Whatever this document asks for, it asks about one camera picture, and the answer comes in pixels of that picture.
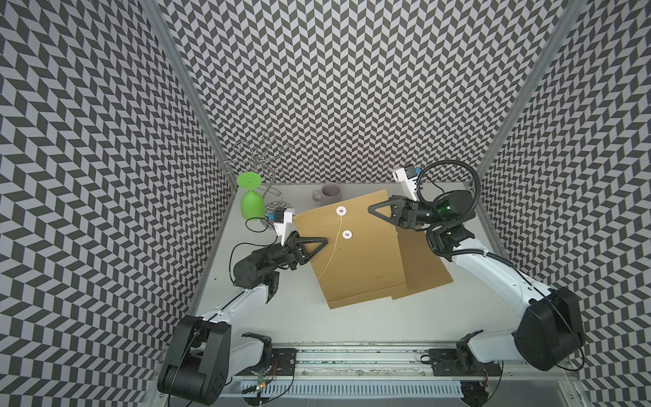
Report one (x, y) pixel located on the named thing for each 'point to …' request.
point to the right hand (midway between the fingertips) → (370, 216)
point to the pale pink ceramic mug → (329, 193)
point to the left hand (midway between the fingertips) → (328, 245)
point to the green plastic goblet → (252, 203)
